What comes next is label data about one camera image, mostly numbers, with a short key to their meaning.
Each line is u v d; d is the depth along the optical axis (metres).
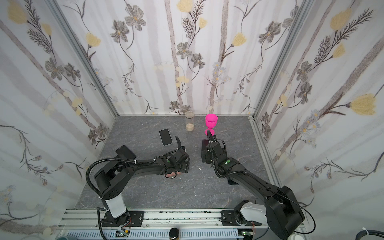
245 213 0.62
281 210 0.40
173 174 0.80
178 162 0.72
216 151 0.63
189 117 1.01
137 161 0.52
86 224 0.73
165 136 1.07
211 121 1.00
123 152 0.99
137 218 0.74
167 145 1.02
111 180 0.47
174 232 0.63
